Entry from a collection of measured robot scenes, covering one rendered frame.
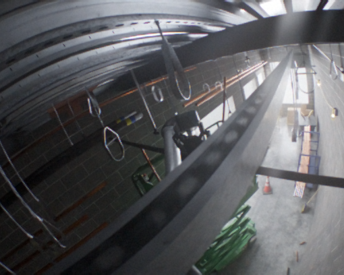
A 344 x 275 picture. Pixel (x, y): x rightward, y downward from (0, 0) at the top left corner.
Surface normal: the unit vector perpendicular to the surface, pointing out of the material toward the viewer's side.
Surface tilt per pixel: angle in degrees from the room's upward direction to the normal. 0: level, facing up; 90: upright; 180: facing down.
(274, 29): 90
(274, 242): 0
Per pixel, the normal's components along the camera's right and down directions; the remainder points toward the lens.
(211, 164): 0.66, 0.07
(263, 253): -0.33, -0.86
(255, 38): -0.67, 0.50
